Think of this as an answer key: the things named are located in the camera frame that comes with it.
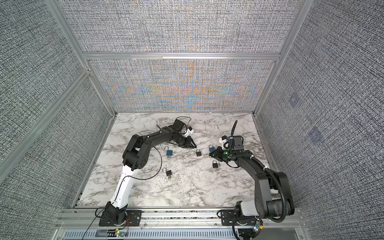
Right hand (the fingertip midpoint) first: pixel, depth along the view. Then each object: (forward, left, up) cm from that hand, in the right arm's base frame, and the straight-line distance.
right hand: (210, 153), depth 88 cm
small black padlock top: (+4, +7, -7) cm, 11 cm away
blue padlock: (+5, +26, -7) cm, 28 cm away
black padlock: (-3, -3, -8) cm, 9 cm away
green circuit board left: (-38, +45, -7) cm, 59 cm away
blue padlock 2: (+7, -2, -6) cm, 10 cm away
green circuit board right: (-35, -19, -6) cm, 41 cm away
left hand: (+9, +9, -6) cm, 14 cm away
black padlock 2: (-9, +25, -7) cm, 27 cm away
